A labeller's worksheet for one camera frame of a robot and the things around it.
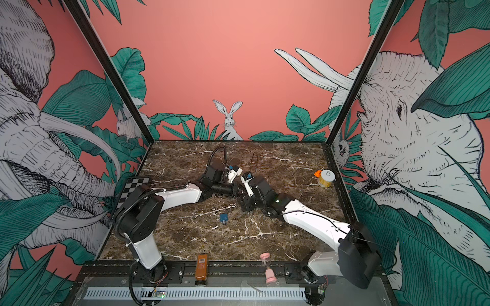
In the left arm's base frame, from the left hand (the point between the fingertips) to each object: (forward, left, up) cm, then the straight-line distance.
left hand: (250, 190), depth 83 cm
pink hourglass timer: (-32, -6, -10) cm, 34 cm away
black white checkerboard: (+12, +61, -10) cm, 63 cm away
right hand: (-3, +4, +2) cm, 5 cm away
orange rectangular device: (-29, +20, -10) cm, 37 cm away
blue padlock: (-7, +13, -12) cm, 19 cm away
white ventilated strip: (-36, +21, -13) cm, 43 cm away
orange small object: (+16, -38, -11) cm, 43 cm away
